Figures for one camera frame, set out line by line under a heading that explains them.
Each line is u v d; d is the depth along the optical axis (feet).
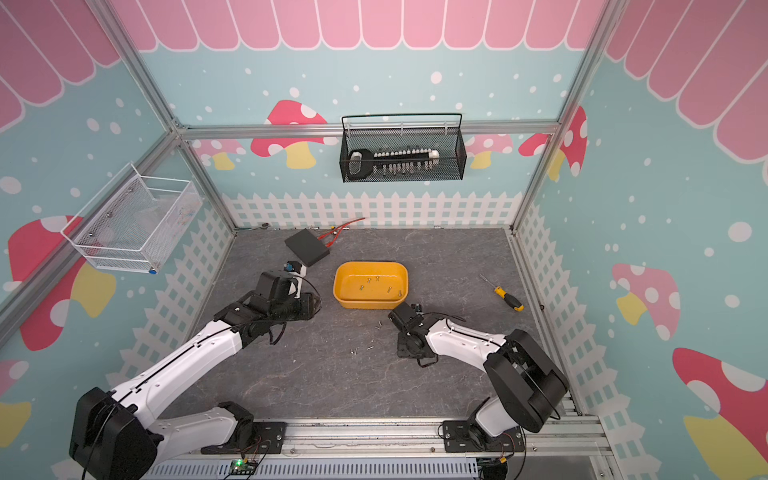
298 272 2.43
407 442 2.44
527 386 1.43
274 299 2.04
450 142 3.09
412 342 2.07
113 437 1.25
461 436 2.44
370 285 3.41
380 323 3.09
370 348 2.94
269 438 2.45
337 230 3.91
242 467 2.39
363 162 2.94
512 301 3.24
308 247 3.71
